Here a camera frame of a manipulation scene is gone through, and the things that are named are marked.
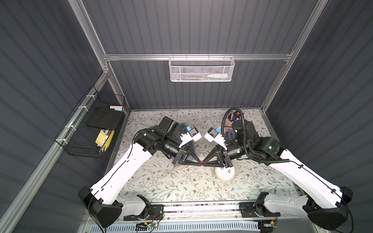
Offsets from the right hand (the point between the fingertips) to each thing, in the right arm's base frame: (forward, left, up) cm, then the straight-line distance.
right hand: (206, 167), depth 53 cm
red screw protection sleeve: (+2, +1, +1) cm, 3 cm away
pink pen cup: (+46, -23, -22) cm, 56 cm away
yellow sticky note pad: (+16, +49, -5) cm, 52 cm away
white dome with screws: (+7, -13, -27) cm, 30 cm away
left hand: (0, +3, 0) cm, 3 cm away
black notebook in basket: (+30, +52, -5) cm, 60 cm away
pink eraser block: (+39, +51, -7) cm, 65 cm away
